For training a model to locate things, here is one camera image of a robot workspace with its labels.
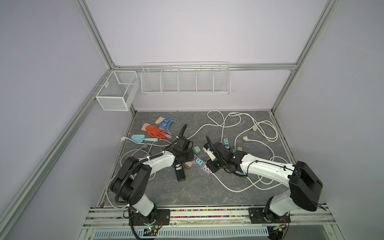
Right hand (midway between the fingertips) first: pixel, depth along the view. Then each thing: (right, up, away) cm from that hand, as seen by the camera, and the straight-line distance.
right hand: (209, 164), depth 84 cm
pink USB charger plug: (-12, -2, +5) cm, 13 cm away
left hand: (-10, +2, +8) cm, 13 cm away
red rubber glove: (-36, +17, +21) cm, 45 cm away
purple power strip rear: (+12, +9, +8) cm, 17 cm away
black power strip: (-16, -7, +1) cm, 17 cm away
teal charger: (-6, +1, +1) cm, 6 cm away
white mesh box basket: (-59, +44, +13) cm, 74 cm away
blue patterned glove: (-32, +23, +28) cm, 48 cm away
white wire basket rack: (-14, +54, +14) cm, 57 cm away
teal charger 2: (+11, +12, +10) cm, 19 cm away
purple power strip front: (-2, -2, +2) cm, 4 cm away
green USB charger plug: (-7, +6, +12) cm, 15 cm away
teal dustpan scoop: (-48, +13, +22) cm, 54 cm away
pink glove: (-46, +20, +25) cm, 56 cm away
